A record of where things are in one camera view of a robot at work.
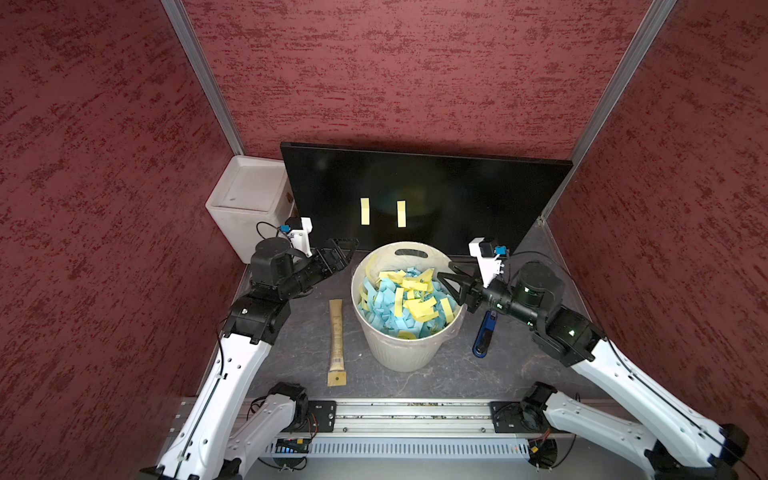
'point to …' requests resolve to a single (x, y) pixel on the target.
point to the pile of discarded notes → (409, 303)
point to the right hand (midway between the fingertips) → (443, 278)
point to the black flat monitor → (367, 196)
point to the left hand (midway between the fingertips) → (348, 254)
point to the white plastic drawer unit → (249, 199)
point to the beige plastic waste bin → (390, 351)
